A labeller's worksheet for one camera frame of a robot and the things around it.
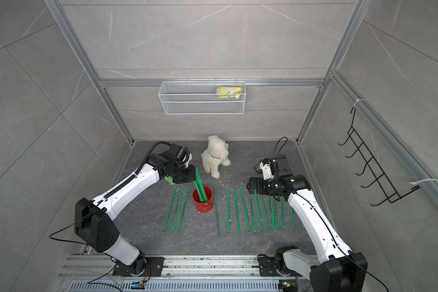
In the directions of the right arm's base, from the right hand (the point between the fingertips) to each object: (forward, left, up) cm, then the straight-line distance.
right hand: (258, 186), depth 78 cm
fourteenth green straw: (+2, +42, -17) cm, 46 cm away
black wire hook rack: (-7, -40, +14) cm, 43 cm away
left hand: (+6, +27, 0) cm, 27 cm away
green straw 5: (-5, -5, -17) cm, 19 cm away
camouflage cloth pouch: (+21, -5, -16) cm, 27 cm away
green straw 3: (-13, +1, -18) cm, 22 cm away
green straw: (-4, +13, -17) cm, 22 cm away
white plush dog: (+20, +19, -2) cm, 28 cm away
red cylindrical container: (-5, +25, -10) cm, 27 cm away
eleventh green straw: (-10, -18, -18) cm, 28 cm away
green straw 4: (-11, -2, -17) cm, 21 cm away
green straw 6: (-6, -8, -18) cm, 20 cm away
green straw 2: (-11, +4, -17) cm, 20 cm away
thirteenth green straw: (-2, +36, -18) cm, 40 cm away
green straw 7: (-5, -14, -18) cm, 23 cm away
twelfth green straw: (-2, +39, -17) cm, 43 cm away
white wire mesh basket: (+50, +27, +13) cm, 58 cm away
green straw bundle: (+3, +26, -5) cm, 27 cm away
